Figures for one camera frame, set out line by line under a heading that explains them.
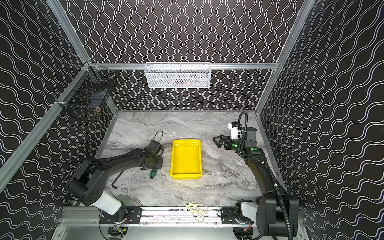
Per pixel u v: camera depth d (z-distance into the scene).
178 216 0.75
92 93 0.99
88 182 0.45
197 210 0.76
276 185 0.43
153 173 0.86
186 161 0.93
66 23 0.75
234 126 0.74
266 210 0.41
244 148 0.63
